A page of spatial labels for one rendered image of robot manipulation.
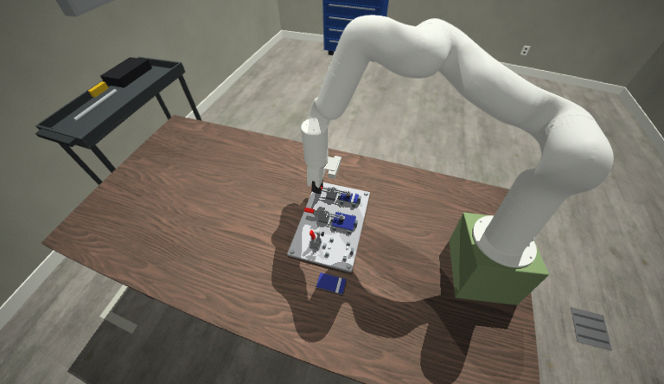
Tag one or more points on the blue rectangular block with white band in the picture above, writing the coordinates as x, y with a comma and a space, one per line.
331, 283

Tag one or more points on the blue metal plate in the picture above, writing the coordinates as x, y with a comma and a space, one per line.
347, 224

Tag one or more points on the blue rectangular block with white slot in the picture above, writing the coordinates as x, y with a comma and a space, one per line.
353, 198

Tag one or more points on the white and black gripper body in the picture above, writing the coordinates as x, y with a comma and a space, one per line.
316, 175

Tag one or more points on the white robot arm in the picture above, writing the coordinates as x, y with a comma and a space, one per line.
576, 156

